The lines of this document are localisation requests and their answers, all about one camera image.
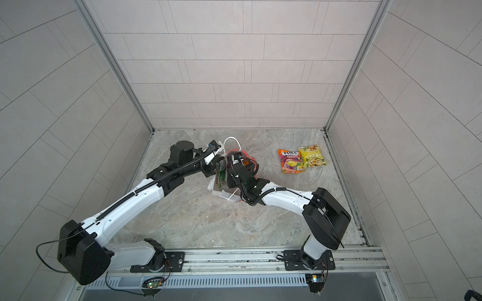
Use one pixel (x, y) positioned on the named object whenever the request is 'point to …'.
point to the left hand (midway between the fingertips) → (226, 154)
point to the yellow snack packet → (312, 156)
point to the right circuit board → (315, 281)
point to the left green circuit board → (153, 285)
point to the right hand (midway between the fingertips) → (229, 173)
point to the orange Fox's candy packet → (291, 162)
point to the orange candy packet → (245, 162)
